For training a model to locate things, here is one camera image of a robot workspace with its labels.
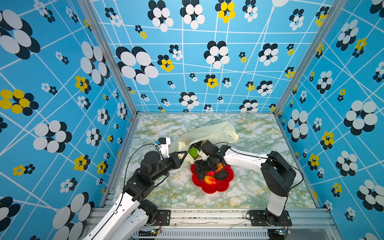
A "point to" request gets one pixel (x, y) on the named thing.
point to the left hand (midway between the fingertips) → (188, 153)
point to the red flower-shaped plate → (220, 186)
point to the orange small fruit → (219, 166)
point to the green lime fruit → (193, 151)
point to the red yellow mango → (210, 180)
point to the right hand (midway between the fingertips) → (200, 170)
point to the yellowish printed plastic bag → (222, 132)
